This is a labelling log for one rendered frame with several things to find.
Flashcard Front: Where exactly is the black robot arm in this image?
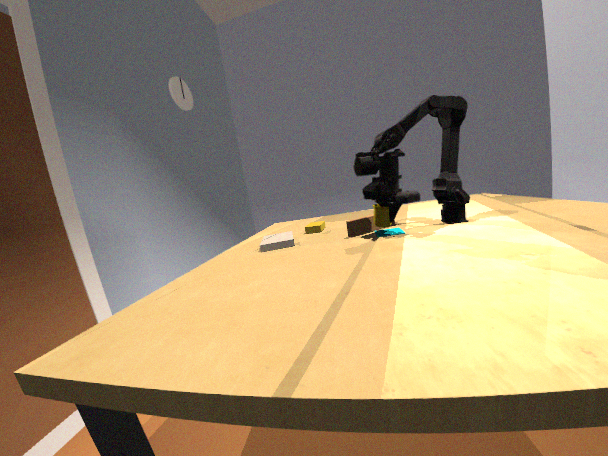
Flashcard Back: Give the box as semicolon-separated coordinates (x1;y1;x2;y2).
354;95;471;224

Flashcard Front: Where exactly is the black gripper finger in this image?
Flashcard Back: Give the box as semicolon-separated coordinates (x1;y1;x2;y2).
385;201;402;222
374;198;391;207

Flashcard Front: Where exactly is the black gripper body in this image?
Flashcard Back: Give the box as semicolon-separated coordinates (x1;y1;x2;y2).
376;172;420;203

